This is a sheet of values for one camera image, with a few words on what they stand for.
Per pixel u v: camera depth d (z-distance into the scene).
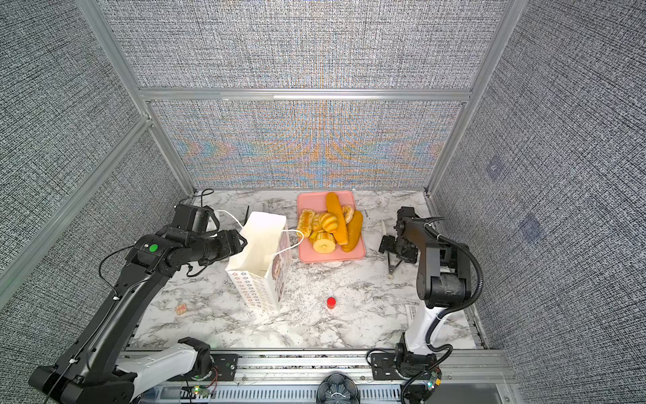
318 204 1.13
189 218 0.51
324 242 0.95
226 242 0.62
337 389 0.69
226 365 0.74
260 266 0.92
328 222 0.95
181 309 0.84
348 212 1.03
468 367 0.75
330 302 0.85
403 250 0.87
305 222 1.03
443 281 0.50
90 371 0.37
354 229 1.01
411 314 0.82
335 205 1.11
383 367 0.73
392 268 0.92
